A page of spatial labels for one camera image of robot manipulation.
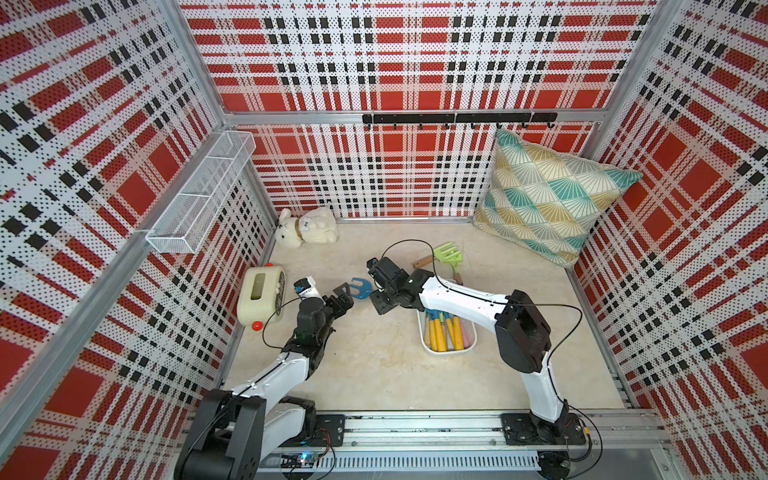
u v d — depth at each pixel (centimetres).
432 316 89
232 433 41
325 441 72
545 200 91
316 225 105
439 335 86
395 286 68
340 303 78
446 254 108
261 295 88
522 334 51
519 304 52
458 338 86
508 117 90
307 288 75
